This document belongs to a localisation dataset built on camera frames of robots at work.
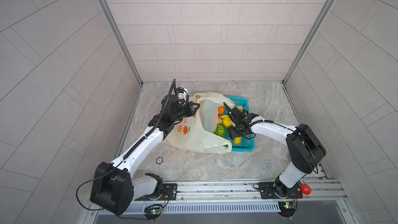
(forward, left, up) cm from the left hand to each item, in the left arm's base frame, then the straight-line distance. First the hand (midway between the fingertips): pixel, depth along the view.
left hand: (203, 103), depth 76 cm
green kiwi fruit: (-7, -9, -16) cm, 20 cm away
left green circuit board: (-42, +20, -19) cm, 51 cm away
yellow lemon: (-11, -19, -20) cm, 29 cm away
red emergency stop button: (-34, -48, -20) cm, 62 cm away
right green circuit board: (-41, -38, -22) cm, 60 cm away
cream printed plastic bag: (-14, +3, -5) cm, 15 cm away
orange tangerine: (+5, -10, -13) cm, 17 cm away
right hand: (-5, -17, -23) cm, 29 cm away
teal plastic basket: (-13, -24, -18) cm, 33 cm away
